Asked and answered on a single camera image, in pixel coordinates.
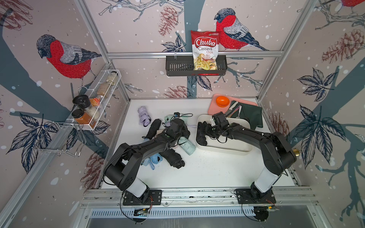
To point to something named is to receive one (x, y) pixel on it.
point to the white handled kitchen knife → (231, 109)
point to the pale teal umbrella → (187, 145)
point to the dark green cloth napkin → (253, 113)
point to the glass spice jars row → (103, 90)
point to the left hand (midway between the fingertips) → (188, 124)
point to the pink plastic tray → (214, 108)
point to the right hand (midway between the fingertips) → (202, 131)
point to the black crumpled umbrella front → (173, 157)
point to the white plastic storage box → (229, 146)
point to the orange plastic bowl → (222, 101)
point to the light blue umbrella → (155, 158)
